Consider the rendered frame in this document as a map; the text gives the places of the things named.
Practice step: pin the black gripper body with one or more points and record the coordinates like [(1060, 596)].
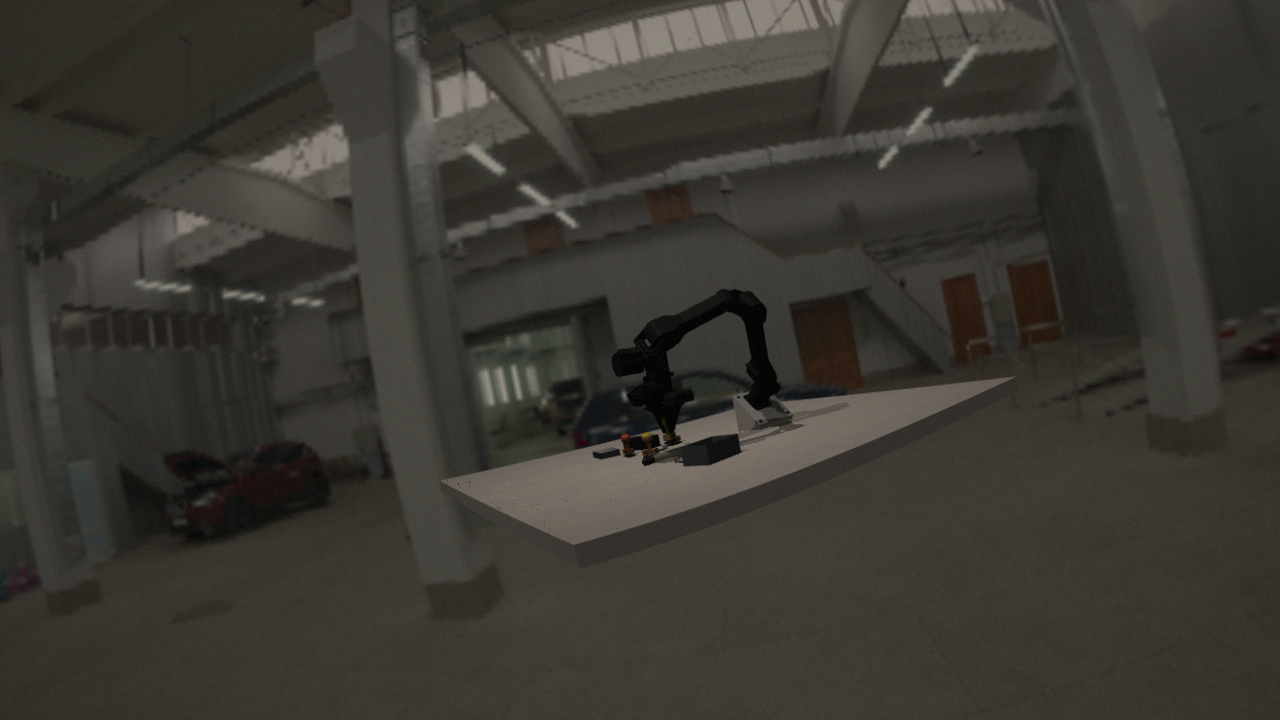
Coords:
[(669, 395)]

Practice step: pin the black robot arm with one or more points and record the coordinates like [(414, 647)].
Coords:
[(665, 332)]

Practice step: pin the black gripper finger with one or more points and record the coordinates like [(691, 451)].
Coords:
[(671, 414), (658, 415)]

